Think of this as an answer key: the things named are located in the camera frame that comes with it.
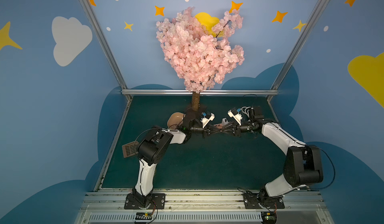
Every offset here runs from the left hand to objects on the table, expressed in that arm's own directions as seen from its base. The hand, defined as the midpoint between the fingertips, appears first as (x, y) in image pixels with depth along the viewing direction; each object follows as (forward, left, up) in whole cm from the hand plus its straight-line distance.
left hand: (221, 128), depth 85 cm
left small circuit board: (-41, +40, -18) cm, 60 cm away
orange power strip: (+10, -5, -8) cm, 14 cm away
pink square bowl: (+13, +29, -11) cm, 33 cm away
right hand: (0, -2, +1) cm, 3 cm away
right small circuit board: (-40, -23, -18) cm, 50 cm away
